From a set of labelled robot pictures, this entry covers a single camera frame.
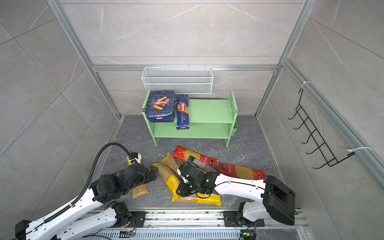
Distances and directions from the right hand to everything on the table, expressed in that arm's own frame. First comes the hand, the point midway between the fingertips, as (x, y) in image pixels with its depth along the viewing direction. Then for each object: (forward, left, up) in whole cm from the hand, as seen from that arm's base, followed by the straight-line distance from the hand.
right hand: (178, 191), depth 75 cm
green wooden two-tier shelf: (+32, -17, +20) cm, 41 cm away
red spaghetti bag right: (+13, -33, -6) cm, 35 cm away
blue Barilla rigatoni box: (+37, +9, +25) cm, 45 cm away
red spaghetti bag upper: (+25, -2, -6) cm, 25 cm away
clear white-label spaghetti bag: (+16, -11, -3) cm, 20 cm away
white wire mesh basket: (+66, -2, +22) cm, 70 cm away
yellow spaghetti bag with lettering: (+5, +3, +2) cm, 6 cm away
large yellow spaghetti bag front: (-3, -19, -6) cm, 20 cm away
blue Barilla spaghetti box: (+35, -3, +22) cm, 41 cm away
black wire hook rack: (+5, -65, +23) cm, 69 cm away
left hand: (+8, +13, +9) cm, 18 cm away
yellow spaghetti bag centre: (+19, +7, -5) cm, 21 cm away
